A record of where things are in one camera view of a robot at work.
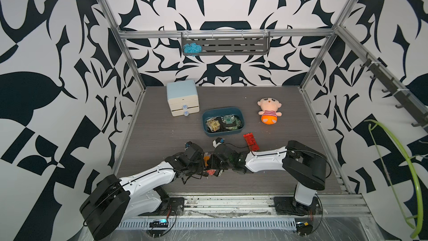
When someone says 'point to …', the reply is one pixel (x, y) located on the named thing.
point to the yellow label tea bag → (213, 124)
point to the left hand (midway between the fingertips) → (203, 161)
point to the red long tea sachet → (251, 141)
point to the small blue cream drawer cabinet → (183, 97)
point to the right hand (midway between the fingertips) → (203, 161)
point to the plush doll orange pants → (270, 106)
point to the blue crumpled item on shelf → (192, 48)
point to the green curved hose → (407, 219)
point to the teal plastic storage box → (218, 112)
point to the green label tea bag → (232, 119)
